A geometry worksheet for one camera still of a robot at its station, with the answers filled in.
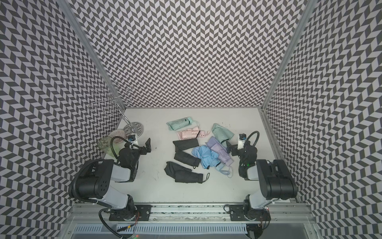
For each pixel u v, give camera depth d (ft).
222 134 3.28
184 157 2.93
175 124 3.44
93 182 1.48
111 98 3.43
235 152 2.71
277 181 1.48
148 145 2.91
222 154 2.98
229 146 2.70
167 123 3.57
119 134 3.27
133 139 2.53
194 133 3.25
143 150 2.66
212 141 3.25
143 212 2.37
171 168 2.79
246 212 2.19
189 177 2.66
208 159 2.84
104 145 3.11
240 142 2.59
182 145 3.16
